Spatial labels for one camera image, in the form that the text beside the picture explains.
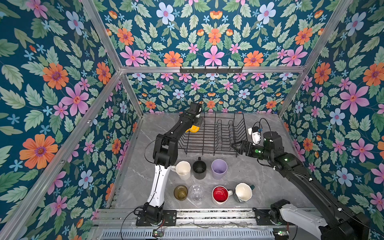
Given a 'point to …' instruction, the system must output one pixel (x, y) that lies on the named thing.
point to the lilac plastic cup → (219, 168)
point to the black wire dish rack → (217, 135)
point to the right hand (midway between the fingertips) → (236, 145)
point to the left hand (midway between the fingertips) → (198, 115)
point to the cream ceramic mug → (183, 168)
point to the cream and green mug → (243, 192)
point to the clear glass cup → (196, 192)
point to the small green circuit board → (157, 233)
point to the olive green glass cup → (180, 192)
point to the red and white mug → (220, 194)
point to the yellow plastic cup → (193, 129)
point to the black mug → (199, 167)
